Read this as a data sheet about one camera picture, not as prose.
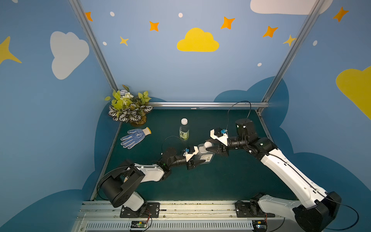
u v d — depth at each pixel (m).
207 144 0.68
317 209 0.37
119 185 0.44
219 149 0.60
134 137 1.04
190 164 0.71
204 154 0.69
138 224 0.72
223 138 0.58
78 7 0.68
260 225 0.73
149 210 0.74
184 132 0.95
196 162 0.72
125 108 0.89
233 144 0.60
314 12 0.71
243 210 0.74
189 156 0.69
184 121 0.88
